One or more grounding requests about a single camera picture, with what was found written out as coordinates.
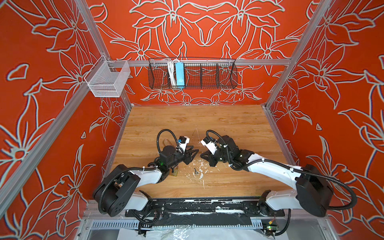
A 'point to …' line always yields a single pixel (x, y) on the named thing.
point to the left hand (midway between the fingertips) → (195, 148)
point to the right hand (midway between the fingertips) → (199, 155)
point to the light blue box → (180, 75)
